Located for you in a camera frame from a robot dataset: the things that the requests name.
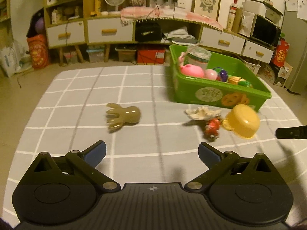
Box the small red figure toy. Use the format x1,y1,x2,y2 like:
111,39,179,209
205,117,221,141

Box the yellow toy pot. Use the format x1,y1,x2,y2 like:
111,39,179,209
222,104,260,139

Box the cream seashell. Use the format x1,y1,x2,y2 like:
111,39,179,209
185,106,221,121

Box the toy corn cob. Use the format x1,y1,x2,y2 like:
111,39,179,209
227,76,252,88

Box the purple toy grapes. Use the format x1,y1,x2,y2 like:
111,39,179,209
213,67,229,82

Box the pink capsule ball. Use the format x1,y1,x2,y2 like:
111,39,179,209
204,69,218,80

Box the pink plush toy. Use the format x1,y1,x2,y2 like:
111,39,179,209
178,52,205,78

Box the cotton swab jar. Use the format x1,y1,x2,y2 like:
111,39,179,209
185,46,211,70

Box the grey checked tablecloth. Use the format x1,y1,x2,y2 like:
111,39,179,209
2,65,307,228

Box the white storage crate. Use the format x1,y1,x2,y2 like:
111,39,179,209
243,59,261,75

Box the green plastic storage bin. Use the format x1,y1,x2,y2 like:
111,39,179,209
169,45,272,111

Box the red gift bag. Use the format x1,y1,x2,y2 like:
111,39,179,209
271,38,290,67

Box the grey refrigerator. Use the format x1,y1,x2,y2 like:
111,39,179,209
281,9,306,94

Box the black microwave oven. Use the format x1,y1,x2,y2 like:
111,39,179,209
250,15,281,47

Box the red box under cabinet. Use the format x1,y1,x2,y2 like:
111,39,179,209
137,49,165,65

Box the orange patterned bag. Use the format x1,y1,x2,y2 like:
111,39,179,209
26,34,50,70

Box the wooden tv cabinet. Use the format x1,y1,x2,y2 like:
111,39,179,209
43,0,274,63

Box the pink cloth runner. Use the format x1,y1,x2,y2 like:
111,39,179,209
120,7,223,31

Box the framed cartoon girl picture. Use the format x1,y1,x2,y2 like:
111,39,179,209
191,0,221,21

